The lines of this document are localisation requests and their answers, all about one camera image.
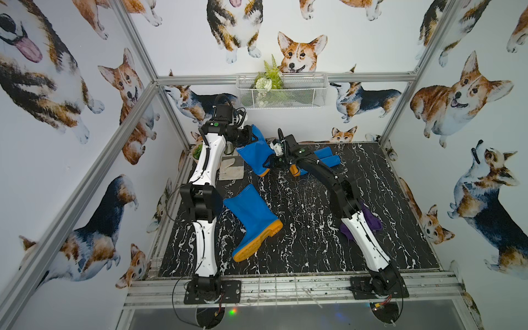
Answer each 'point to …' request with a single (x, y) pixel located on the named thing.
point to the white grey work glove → (231, 168)
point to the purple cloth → (372, 220)
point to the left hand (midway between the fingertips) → (261, 134)
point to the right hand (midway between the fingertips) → (260, 165)
